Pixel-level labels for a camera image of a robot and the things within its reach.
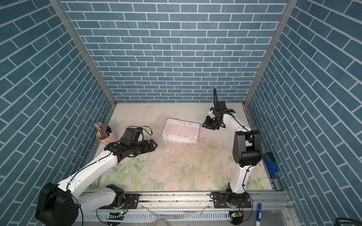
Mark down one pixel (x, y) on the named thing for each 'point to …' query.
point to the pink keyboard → (181, 131)
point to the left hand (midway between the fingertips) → (155, 147)
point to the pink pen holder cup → (110, 138)
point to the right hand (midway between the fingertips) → (205, 126)
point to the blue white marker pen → (259, 214)
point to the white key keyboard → (189, 138)
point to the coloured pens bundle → (102, 132)
